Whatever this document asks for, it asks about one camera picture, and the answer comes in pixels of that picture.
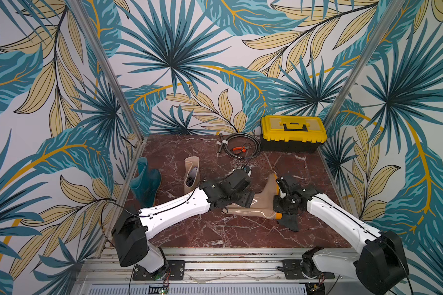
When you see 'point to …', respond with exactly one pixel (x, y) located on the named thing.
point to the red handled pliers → (240, 149)
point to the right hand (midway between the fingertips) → (275, 207)
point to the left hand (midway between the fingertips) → (243, 195)
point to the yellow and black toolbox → (288, 133)
